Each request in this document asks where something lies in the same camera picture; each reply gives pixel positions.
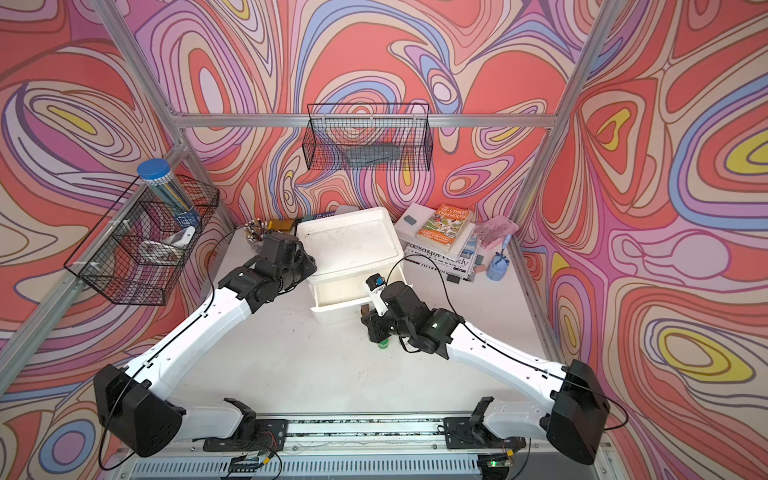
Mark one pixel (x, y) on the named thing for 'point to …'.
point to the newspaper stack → (462, 267)
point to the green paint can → (383, 344)
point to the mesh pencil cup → (255, 230)
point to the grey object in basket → (367, 154)
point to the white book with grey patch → (411, 218)
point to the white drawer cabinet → (347, 247)
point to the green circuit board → (245, 464)
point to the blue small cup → (497, 267)
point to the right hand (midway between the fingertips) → (367, 327)
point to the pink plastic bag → (495, 228)
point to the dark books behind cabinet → (286, 224)
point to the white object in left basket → (167, 252)
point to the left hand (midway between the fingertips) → (318, 261)
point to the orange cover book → (444, 227)
